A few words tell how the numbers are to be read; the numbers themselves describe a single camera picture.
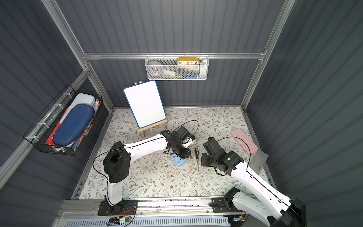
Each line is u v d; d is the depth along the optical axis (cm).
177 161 87
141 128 98
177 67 89
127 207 74
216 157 57
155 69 83
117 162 48
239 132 103
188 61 87
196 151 93
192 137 79
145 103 89
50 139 65
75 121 68
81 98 78
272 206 40
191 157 91
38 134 61
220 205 73
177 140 69
